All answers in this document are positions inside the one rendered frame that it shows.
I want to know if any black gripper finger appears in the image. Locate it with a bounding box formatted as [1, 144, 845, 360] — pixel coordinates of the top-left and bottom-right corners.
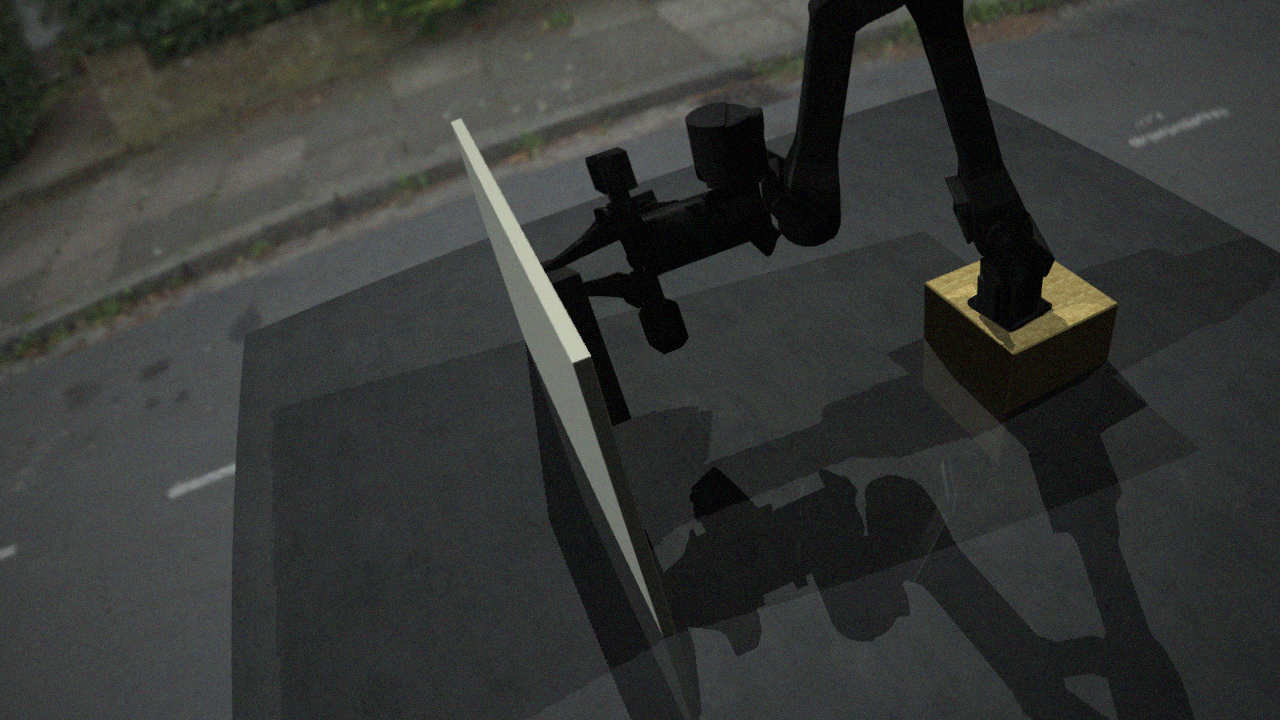
[543, 208, 620, 273]
[582, 272, 643, 307]

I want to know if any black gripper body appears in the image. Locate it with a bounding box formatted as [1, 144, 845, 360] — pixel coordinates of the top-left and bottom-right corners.
[585, 147, 721, 354]

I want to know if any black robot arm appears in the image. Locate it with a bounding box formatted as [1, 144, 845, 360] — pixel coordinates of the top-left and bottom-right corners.
[686, 0, 1055, 332]

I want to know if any black picture frame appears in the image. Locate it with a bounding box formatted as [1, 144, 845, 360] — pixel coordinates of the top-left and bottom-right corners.
[547, 266, 631, 427]

